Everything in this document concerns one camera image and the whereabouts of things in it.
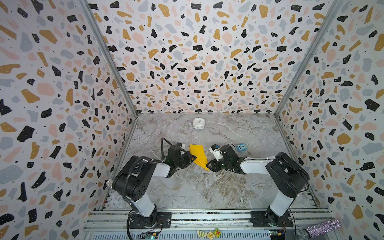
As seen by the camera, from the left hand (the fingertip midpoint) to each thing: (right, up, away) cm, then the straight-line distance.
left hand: (197, 155), depth 90 cm
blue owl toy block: (+29, +3, +10) cm, 31 cm away
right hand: (+5, -4, 0) cm, 7 cm away
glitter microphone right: (+50, -31, -23) cm, 63 cm away
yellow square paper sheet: (0, 0, +10) cm, 10 cm away
